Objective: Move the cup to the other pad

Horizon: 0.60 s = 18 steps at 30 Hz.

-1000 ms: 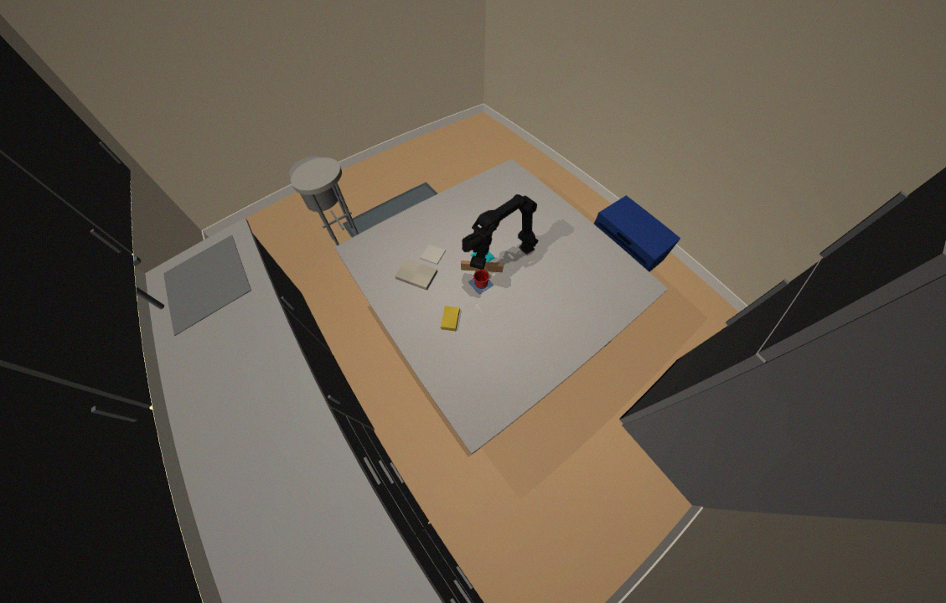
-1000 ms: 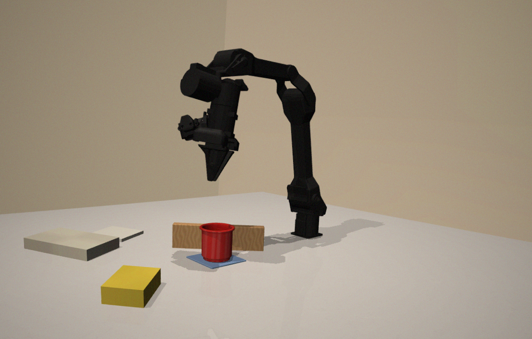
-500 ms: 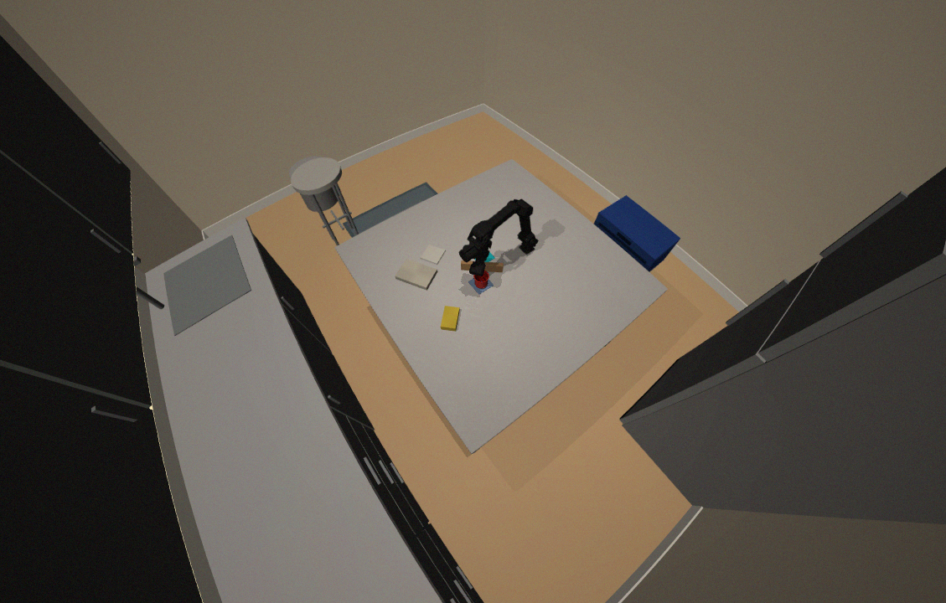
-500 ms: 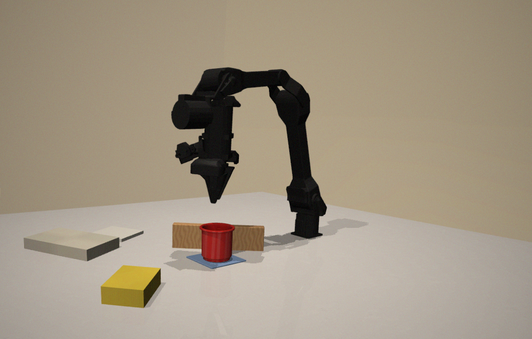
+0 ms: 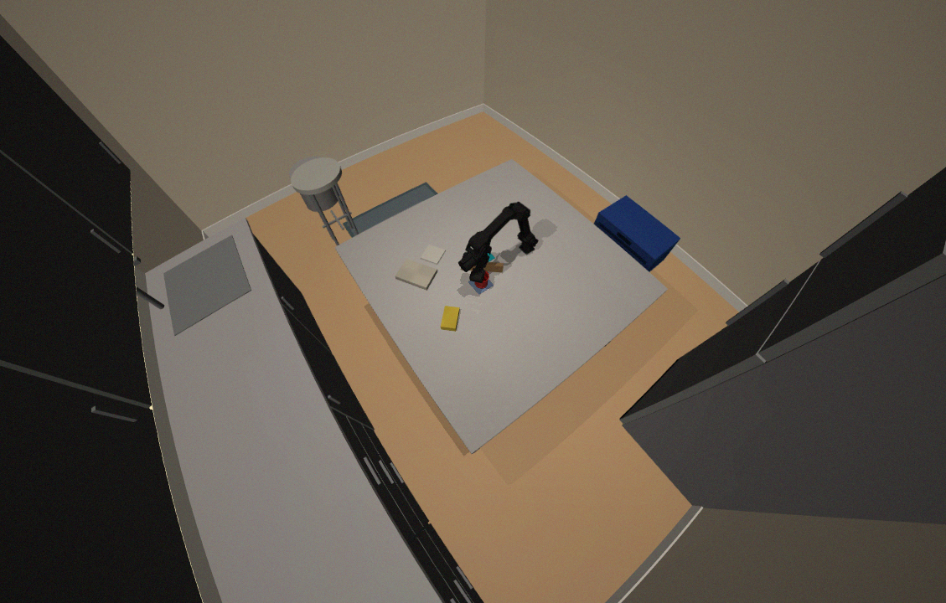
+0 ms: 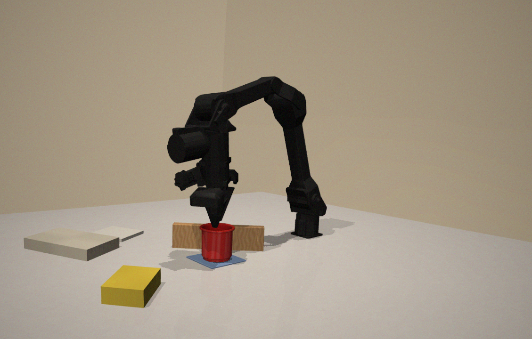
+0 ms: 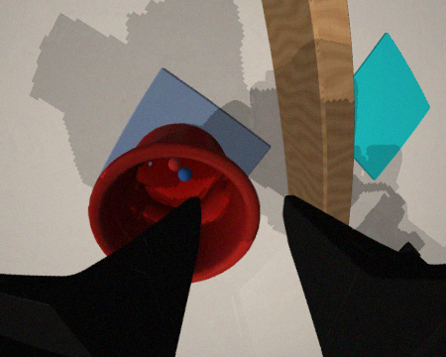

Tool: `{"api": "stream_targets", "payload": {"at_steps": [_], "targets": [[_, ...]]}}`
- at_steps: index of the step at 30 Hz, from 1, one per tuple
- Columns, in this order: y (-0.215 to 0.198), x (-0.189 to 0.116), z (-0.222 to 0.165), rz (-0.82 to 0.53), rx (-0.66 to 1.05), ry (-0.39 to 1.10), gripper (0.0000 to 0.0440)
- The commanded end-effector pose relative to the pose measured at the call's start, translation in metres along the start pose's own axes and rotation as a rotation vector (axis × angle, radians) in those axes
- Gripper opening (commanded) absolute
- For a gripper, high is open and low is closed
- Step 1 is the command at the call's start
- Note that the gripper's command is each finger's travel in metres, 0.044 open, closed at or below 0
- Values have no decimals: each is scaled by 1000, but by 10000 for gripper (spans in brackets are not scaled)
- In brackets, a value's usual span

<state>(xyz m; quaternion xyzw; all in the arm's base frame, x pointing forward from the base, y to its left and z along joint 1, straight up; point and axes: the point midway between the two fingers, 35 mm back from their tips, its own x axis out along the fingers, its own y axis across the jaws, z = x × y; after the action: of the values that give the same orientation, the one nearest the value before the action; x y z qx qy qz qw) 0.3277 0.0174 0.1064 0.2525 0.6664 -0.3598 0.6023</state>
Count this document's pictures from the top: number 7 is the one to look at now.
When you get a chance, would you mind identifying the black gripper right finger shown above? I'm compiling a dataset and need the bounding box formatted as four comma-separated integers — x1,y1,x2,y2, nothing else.
282,195,446,357

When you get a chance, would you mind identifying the blue marble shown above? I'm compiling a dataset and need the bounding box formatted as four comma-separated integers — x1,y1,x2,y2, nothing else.
178,167,192,181

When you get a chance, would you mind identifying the dark red cup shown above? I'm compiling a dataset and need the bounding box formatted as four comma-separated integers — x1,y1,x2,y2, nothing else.
88,123,260,283

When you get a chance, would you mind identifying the brown wooden plank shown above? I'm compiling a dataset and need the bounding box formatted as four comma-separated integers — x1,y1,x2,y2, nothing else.
262,0,355,225

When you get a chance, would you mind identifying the red marble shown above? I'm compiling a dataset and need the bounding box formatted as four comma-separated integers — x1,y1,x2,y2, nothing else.
167,158,182,171

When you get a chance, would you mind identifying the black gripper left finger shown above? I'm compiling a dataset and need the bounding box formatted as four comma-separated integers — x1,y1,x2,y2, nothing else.
0,197,202,357

